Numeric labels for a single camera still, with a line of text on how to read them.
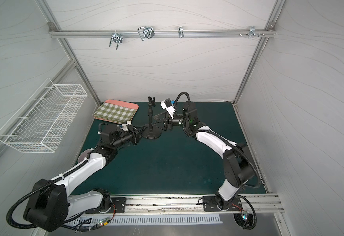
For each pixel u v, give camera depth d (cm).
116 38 79
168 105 65
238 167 45
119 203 74
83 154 86
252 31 76
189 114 61
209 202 75
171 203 75
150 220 70
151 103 67
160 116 73
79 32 78
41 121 69
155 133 77
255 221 69
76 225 67
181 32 78
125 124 78
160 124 68
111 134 61
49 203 40
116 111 115
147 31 77
